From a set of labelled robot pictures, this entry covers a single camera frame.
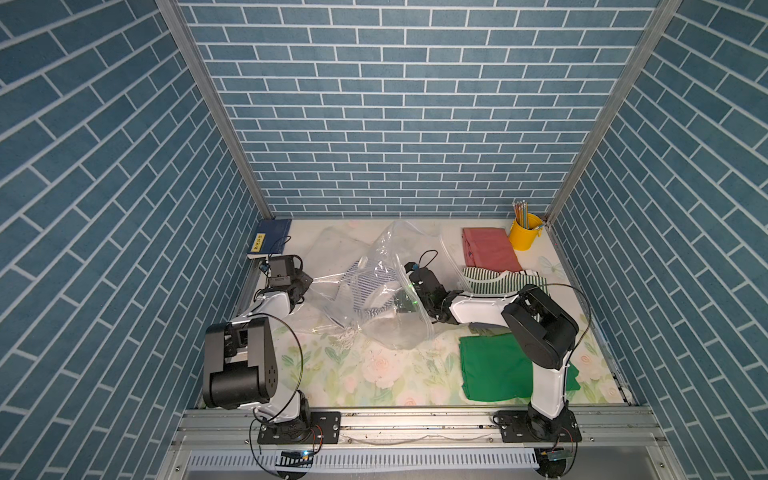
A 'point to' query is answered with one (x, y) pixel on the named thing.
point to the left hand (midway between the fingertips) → (309, 276)
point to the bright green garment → (498, 366)
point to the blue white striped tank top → (365, 281)
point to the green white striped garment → (484, 281)
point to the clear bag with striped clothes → (394, 328)
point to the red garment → (489, 249)
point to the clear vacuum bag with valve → (345, 264)
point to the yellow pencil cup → (521, 238)
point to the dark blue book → (270, 237)
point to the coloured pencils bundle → (521, 213)
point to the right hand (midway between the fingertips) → (394, 299)
